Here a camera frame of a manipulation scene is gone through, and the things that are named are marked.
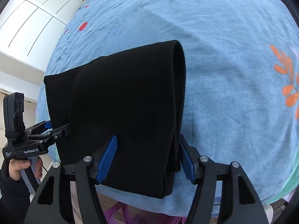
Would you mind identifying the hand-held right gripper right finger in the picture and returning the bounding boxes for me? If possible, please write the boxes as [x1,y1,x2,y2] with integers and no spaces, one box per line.
[179,134,269,224]

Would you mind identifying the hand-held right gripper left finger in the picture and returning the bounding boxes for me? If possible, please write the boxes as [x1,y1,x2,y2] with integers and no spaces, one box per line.
[28,135,118,224]

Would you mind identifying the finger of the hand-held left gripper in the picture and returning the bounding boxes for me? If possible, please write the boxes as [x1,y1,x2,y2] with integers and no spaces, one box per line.
[25,120,52,136]
[29,124,70,153]

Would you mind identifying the black pants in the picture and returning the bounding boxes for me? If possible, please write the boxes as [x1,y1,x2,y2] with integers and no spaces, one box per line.
[44,40,187,199]

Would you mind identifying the person's left forearm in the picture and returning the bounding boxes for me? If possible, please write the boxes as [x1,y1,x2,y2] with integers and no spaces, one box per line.
[0,162,32,224]

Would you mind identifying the person's left hand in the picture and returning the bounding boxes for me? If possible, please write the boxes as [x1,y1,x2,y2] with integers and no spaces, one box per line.
[8,156,44,181]

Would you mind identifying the purple cloth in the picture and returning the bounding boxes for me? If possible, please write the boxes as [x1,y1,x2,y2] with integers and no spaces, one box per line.
[104,201,187,224]

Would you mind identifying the white wardrobe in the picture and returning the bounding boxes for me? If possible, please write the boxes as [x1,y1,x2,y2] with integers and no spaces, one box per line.
[0,0,94,73]

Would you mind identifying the blue printed bed blanket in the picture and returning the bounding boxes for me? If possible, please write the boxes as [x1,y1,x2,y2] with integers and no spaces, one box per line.
[35,0,299,215]

